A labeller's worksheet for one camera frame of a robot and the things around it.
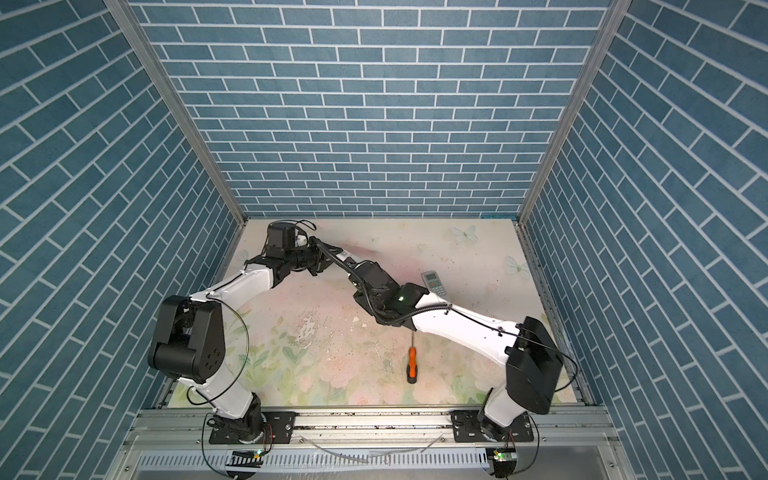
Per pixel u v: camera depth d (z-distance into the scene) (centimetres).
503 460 74
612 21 72
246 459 72
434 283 102
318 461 77
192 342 47
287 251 74
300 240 85
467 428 74
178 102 87
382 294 58
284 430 74
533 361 42
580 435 74
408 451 71
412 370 81
